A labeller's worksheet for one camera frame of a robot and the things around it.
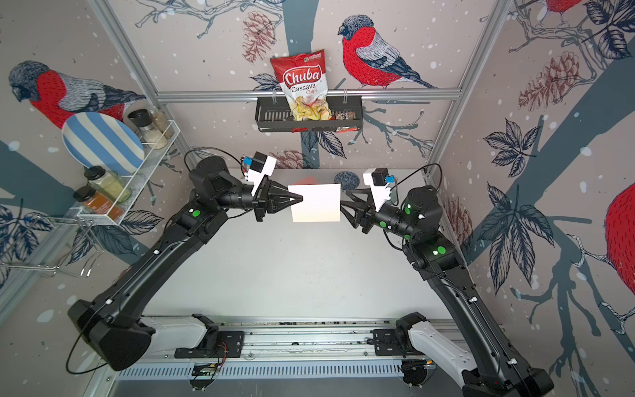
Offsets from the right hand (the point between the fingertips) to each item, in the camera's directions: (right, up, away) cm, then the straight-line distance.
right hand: (342, 196), depth 61 cm
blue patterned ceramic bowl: (+7, +6, +54) cm, 54 cm away
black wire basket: (-23, +32, +34) cm, 52 cm away
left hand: (-10, 0, -6) cm, 11 cm away
